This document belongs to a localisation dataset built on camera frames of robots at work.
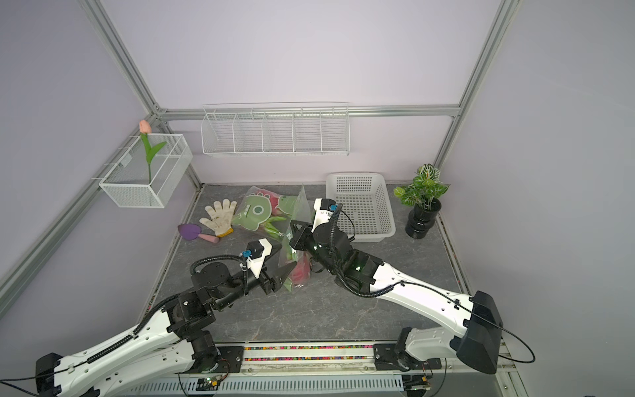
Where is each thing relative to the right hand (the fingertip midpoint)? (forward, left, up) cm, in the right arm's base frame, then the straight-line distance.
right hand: (288, 222), depth 66 cm
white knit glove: (+27, +37, -33) cm, 56 cm away
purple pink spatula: (+20, +48, -34) cm, 62 cm away
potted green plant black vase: (+17, -43, -7) cm, 47 cm away
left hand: (-8, 0, -5) cm, 9 cm away
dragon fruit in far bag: (+29, +11, -23) cm, 39 cm away
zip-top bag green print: (+23, +16, -23) cm, 37 cm away
